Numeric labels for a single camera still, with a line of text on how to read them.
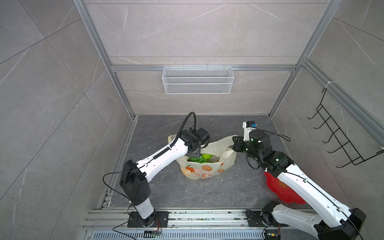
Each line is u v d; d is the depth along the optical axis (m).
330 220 0.38
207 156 0.91
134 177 0.43
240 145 0.64
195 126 0.72
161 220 0.73
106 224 0.74
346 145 0.63
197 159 0.90
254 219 0.73
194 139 0.55
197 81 1.01
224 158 0.72
